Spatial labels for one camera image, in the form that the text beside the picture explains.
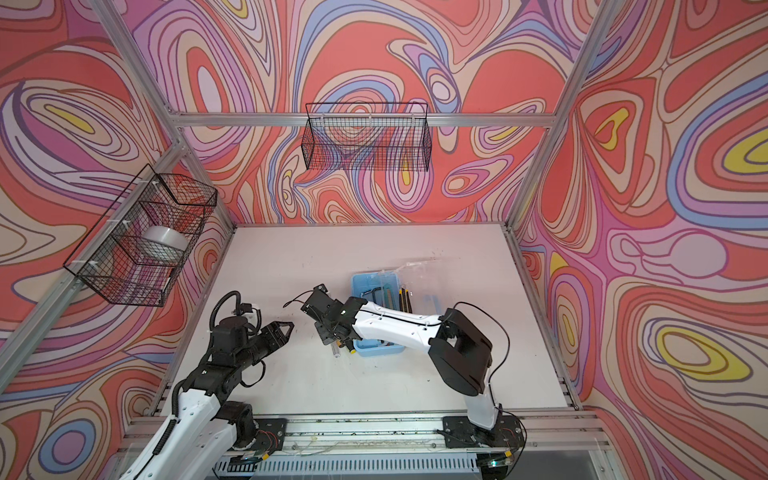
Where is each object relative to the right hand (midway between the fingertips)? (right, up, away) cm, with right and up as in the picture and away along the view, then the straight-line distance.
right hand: (336, 331), depth 84 cm
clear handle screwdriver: (+4, -5, +1) cm, 6 cm away
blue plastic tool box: (+13, +12, +7) cm, 19 cm away
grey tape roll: (-40, +25, -13) cm, 49 cm away
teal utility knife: (+15, +9, +6) cm, 19 cm away
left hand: (-12, +2, -2) cm, 13 cm away
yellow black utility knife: (+20, +7, +4) cm, 22 cm away
